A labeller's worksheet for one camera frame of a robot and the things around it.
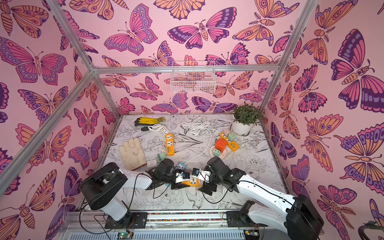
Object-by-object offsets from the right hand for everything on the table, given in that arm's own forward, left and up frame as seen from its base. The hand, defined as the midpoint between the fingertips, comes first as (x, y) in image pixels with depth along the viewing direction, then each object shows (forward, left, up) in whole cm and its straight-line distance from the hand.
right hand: (200, 180), depth 79 cm
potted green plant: (+36, -27, +12) cm, 47 cm away
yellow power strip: (+25, +21, -5) cm, 33 cm away
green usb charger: (+17, +25, -5) cm, 30 cm away
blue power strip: (+10, +11, -5) cm, 16 cm away
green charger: (+18, -10, -1) cm, 20 cm away
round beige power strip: (+18, -14, -5) cm, 24 cm away
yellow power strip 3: (+26, -21, -5) cm, 34 cm away
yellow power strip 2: (+1, +3, -5) cm, 6 cm away
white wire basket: (+57, +5, +26) cm, 63 cm away
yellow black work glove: (+48, +44, -6) cm, 65 cm away
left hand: (+3, +6, -7) cm, 10 cm away
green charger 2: (+29, -20, -1) cm, 35 cm away
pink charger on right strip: (+33, -17, -1) cm, 38 cm away
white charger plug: (+12, +30, -6) cm, 33 cm away
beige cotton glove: (+18, +44, -7) cm, 48 cm away
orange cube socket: (+22, -12, +1) cm, 25 cm away
